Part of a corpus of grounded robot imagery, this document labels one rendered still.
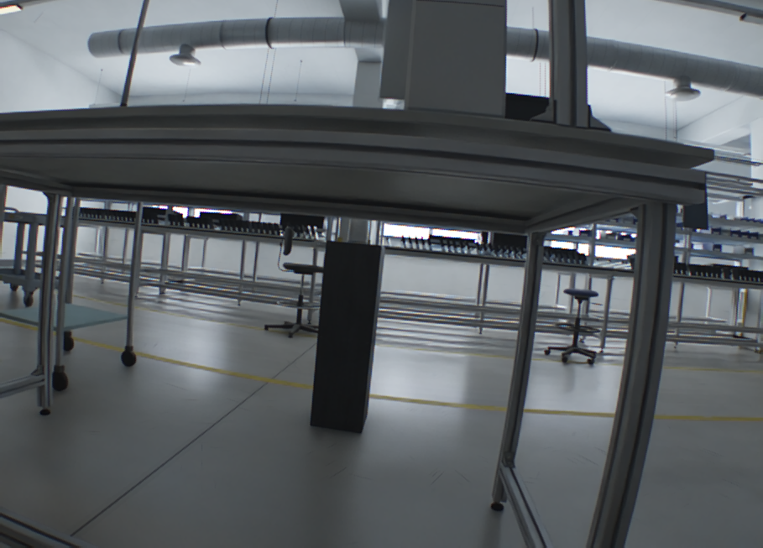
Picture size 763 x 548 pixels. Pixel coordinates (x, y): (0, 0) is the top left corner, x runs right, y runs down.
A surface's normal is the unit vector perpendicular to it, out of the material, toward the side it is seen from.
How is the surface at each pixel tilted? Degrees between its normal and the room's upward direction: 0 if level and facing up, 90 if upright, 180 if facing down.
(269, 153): 90
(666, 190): 90
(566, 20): 90
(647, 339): 90
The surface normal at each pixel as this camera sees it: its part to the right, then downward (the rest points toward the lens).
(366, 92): -0.13, -0.03
